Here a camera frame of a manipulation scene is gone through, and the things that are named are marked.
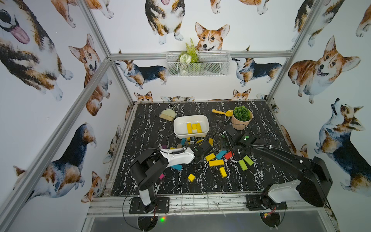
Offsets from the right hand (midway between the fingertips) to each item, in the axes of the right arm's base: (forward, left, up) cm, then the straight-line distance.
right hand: (221, 142), depth 82 cm
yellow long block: (-7, +3, -13) cm, 15 cm away
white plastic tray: (+21, +27, -13) cm, 36 cm away
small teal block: (+7, +23, -11) cm, 27 cm away
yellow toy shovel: (+33, -11, -13) cm, 37 cm away
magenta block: (-15, +34, -11) cm, 39 cm away
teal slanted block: (-2, -1, -12) cm, 12 cm away
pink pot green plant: (+21, -16, -3) cm, 27 cm away
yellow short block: (-12, -1, -12) cm, 17 cm away
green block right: (-6, -17, -12) cm, 22 cm away
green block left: (-8, -13, -13) cm, 20 cm away
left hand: (-2, +13, -12) cm, 18 cm away
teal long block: (-9, +26, -12) cm, 30 cm away
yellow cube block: (-16, +17, -11) cm, 26 cm away
